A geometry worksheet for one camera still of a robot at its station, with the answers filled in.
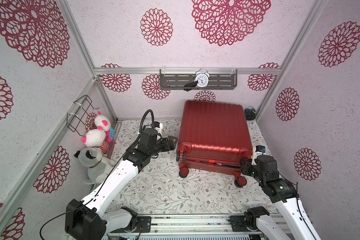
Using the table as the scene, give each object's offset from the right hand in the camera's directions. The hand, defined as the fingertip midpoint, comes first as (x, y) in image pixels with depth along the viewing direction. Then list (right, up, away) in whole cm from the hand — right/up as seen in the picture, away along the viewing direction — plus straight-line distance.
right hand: (245, 160), depth 75 cm
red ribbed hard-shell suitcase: (-15, +12, +4) cm, 20 cm away
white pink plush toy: (-80, +20, +17) cm, 84 cm away
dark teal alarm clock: (+22, +29, +42) cm, 56 cm away
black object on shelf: (-25, +43, +16) cm, 52 cm away
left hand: (-37, +9, +2) cm, 38 cm away
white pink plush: (-81, +11, +10) cm, 82 cm away
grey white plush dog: (-78, -3, +6) cm, 78 cm away
